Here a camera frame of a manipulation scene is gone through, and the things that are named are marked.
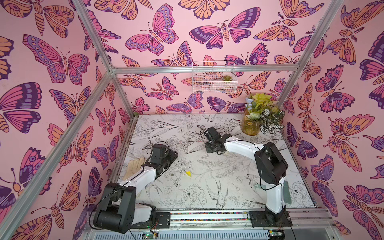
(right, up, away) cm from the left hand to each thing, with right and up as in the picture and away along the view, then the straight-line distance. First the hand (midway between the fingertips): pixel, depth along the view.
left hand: (177, 152), depth 91 cm
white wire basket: (+25, +47, +15) cm, 56 cm away
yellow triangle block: (+7, -12, -3) cm, 14 cm away
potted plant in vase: (+50, +24, -4) cm, 55 cm away
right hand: (+21, +4, +6) cm, 22 cm away
